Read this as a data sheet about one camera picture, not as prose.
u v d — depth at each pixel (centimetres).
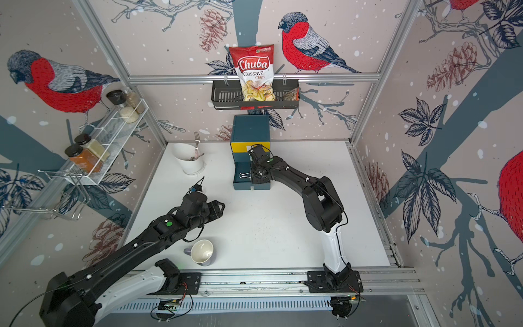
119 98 78
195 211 61
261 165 72
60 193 61
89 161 66
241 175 95
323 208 53
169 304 71
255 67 81
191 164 103
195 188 73
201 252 77
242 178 95
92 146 67
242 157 98
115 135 82
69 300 39
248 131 96
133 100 85
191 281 73
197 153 104
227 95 95
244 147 92
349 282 65
